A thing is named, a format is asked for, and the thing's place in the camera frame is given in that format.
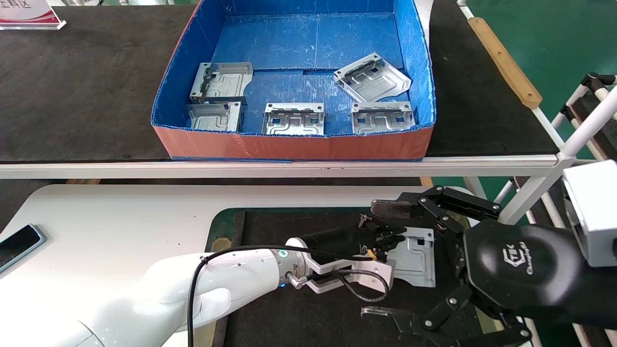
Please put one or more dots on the small black work mat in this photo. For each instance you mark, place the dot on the small black work mat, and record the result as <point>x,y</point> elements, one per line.
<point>270,226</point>

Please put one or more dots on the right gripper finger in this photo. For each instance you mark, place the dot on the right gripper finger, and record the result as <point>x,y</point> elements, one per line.
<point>453,202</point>
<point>482,337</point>

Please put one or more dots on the large black table mat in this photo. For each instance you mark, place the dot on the large black table mat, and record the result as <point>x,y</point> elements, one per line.
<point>72,96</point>

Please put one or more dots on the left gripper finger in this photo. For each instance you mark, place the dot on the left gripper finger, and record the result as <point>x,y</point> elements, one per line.
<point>385,243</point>
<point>385,231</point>

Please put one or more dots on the light grey right wrist camera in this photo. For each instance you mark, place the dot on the light grey right wrist camera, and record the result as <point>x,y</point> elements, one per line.
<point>595,212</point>

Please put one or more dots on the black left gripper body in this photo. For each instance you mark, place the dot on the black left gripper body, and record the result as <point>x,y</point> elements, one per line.
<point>342,243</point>

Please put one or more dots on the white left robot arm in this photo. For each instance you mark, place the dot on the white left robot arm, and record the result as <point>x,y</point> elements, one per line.
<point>231,279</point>

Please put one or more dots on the blue corrugated plastic box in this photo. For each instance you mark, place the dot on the blue corrugated plastic box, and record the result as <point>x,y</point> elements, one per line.
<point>289,144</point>

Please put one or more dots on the light grey left wrist camera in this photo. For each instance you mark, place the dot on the light grey left wrist camera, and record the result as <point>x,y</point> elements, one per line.
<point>381,266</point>

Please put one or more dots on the short tan wooden strip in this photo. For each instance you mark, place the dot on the short tan wooden strip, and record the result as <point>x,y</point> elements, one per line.
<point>221,245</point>

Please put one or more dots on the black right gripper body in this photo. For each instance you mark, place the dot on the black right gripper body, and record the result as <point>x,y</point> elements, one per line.
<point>525,270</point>

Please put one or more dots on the light grey wrist camera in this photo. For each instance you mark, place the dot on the light grey wrist camera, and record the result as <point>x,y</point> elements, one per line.
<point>595,212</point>
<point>381,266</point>

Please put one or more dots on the long tan wooden strip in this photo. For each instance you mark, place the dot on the long tan wooden strip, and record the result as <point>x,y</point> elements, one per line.
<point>506,62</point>

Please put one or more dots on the black smartphone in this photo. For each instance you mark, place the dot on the black smartphone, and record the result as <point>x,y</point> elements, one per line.
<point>19,243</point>

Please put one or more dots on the red and white sign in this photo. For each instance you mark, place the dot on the red and white sign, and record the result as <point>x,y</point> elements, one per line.
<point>29,14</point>

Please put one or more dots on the white metal table frame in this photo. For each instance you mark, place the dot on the white metal table frame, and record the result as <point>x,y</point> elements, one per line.
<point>289,169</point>

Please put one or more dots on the galvanized metal bracket plate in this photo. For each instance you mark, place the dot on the galvanized metal bracket plate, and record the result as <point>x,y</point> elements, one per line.
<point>226,82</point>
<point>371,82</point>
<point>381,127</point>
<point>414,260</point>
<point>294,127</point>
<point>212,118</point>

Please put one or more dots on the black foam rack pad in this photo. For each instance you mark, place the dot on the black foam rack pad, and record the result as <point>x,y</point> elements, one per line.
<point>585,108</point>

